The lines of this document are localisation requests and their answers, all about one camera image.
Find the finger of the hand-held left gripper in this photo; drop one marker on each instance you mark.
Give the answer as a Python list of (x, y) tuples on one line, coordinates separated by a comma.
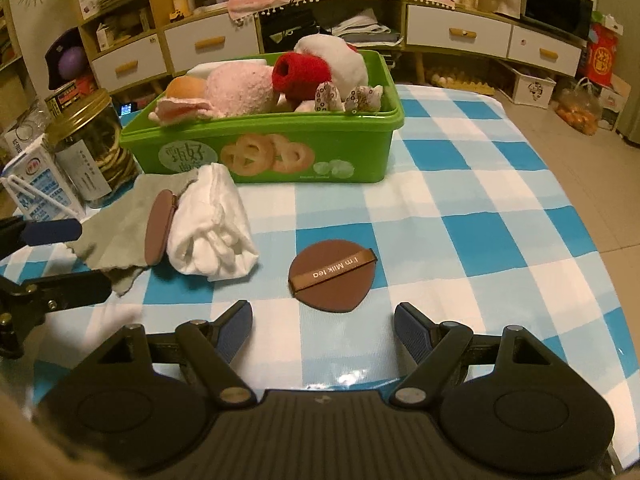
[(75, 287), (52, 232)]

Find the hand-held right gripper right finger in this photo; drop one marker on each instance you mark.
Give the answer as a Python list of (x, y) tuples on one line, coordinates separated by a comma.
[(412, 327)]

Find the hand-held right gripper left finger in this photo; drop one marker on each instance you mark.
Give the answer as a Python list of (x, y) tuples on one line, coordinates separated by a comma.
[(235, 327)]

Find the grey cloth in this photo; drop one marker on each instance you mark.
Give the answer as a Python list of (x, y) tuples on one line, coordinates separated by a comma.
[(120, 220)]

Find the brown powder puff with ribbon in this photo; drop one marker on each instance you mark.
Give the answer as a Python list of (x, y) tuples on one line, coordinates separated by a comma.
[(330, 287)]

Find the white cloth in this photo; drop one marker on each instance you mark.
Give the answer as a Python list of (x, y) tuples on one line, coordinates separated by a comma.
[(210, 230)]

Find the green plastic bin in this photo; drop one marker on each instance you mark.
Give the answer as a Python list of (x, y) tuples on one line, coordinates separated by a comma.
[(375, 150)]

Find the burger plush toy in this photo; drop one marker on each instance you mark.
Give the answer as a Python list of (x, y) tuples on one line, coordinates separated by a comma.
[(185, 87)]

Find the pink plush rabbit doll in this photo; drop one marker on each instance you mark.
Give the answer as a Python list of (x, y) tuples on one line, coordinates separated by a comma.
[(240, 90)]

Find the white sponge block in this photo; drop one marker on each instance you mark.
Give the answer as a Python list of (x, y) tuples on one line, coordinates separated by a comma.
[(225, 66)]

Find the red and white plush toy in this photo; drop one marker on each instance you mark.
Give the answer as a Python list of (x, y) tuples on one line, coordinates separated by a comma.
[(300, 72)]

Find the white and blue milk carton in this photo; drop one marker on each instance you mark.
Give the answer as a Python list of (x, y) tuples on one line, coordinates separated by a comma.
[(45, 185)]

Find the glass jar with gold lid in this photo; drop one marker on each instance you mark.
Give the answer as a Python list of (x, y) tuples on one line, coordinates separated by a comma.
[(95, 160)]

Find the black and yellow drink can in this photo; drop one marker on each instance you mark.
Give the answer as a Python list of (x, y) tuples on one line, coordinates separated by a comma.
[(57, 102)]

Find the blue and white checked tablecloth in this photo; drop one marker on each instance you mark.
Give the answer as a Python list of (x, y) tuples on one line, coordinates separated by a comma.
[(450, 200)]

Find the small phone on tripod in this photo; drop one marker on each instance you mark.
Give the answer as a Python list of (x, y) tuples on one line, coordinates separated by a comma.
[(128, 108)]

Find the purple ball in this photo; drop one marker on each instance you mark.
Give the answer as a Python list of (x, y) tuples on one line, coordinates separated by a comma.
[(72, 62)]

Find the wooden cabinet with white drawers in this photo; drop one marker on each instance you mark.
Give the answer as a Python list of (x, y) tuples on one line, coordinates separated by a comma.
[(210, 42)]

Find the egg tray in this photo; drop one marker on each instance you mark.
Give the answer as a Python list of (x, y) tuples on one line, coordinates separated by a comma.
[(460, 81)]

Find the white crate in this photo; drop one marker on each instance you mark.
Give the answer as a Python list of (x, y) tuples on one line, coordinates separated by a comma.
[(532, 87)]

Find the plastic bag of oranges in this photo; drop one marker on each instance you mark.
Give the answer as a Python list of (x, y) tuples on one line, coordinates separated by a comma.
[(577, 112)]

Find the cardboard box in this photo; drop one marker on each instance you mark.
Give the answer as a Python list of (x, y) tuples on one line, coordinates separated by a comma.
[(614, 105)]

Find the stack of papers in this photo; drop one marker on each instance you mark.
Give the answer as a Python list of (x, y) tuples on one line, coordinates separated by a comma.
[(365, 27)]

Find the red gift bag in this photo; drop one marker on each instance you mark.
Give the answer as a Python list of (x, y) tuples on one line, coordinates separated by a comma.
[(602, 55)]

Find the black microwave oven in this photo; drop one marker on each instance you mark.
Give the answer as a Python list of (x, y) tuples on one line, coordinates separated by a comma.
[(555, 5)]

